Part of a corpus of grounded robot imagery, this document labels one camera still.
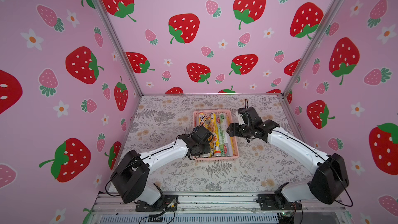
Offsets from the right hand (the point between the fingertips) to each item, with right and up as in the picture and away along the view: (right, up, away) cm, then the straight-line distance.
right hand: (236, 127), depth 84 cm
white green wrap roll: (-7, +3, +13) cm, 15 cm away
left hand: (-15, -12, +1) cm, 19 cm away
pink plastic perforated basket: (-14, +5, +15) cm, 21 cm away
